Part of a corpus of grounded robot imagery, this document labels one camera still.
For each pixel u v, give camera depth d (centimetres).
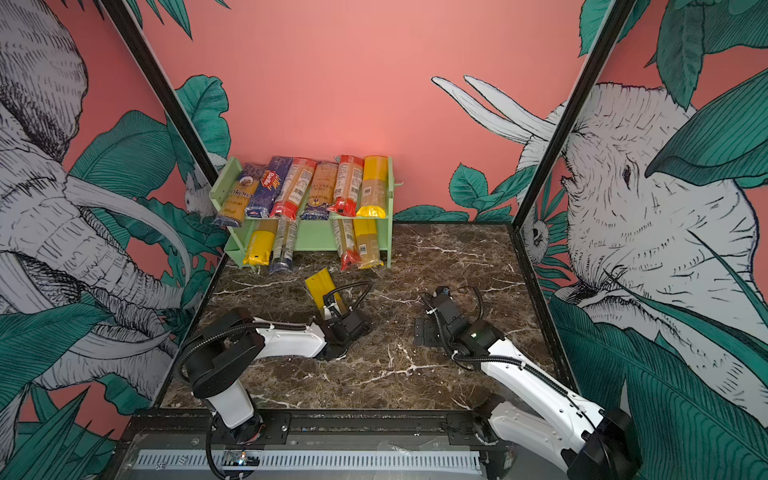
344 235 93
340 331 72
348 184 89
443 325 58
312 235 98
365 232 98
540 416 46
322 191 88
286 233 96
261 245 94
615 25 71
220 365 45
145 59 76
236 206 83
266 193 86
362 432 75
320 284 100
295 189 86
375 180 91
